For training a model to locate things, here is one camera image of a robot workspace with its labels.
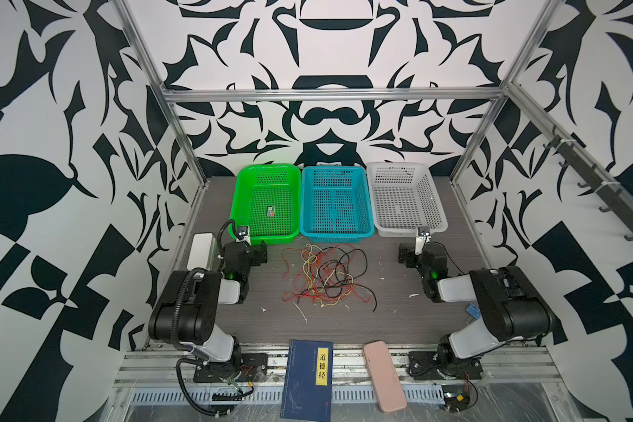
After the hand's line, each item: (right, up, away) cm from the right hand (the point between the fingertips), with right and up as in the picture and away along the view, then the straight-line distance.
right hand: (415, 239), depth 96 cm
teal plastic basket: (-28, +12, +16) cm, 34 cm away
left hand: (-61, +1, -1) cm, 61 cm away
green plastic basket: (-57, +15, +23) cm, 64 cm away
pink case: (-17, -34, -25) cm, 46 cm away
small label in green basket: (-54, +10, +13) cm, 57 cm away
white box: (-74, -3, -6) cm, 74 cm away
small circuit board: (+2, -39, -25) cm, 46 cm away
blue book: (-38, -35, -25) cm, 57 cm away
